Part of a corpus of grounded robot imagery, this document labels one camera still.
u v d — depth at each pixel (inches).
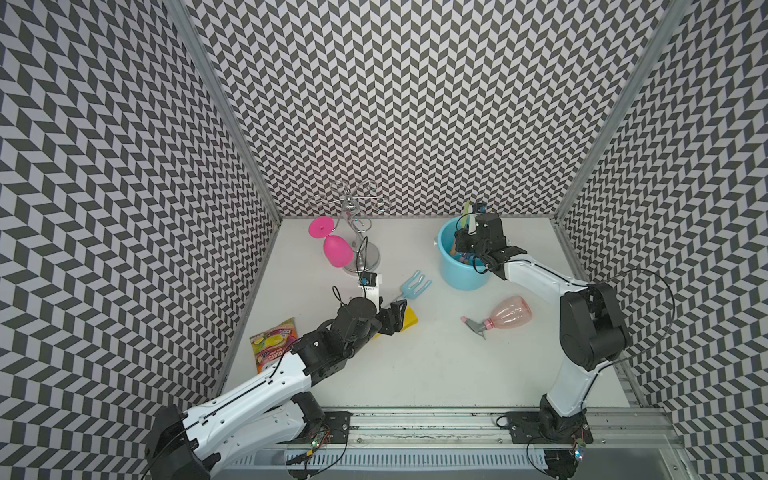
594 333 19.0
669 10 26.7
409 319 35.3
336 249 35.2
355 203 33.2
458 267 34.1
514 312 35.7
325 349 21.6
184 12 28.2
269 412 22.6
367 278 24.8
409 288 38.9
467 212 33.3
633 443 29.0
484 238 28.0
